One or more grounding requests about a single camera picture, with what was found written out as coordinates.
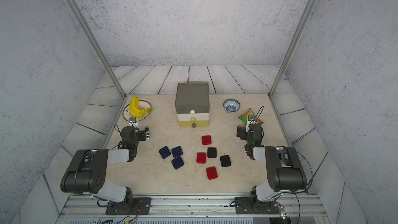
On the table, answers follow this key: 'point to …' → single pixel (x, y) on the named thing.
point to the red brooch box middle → (201, 157)
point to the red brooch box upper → (206, 140)
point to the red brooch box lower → (211, 172)
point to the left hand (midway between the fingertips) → (140, 126)
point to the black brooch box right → (225, 160)
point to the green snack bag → (244, 117)
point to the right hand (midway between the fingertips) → (249, 125)
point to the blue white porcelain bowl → (231, 105)
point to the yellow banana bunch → (134, 109)
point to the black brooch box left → (212, 152)
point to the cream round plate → (142, 105)
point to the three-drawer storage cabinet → (192, 104)
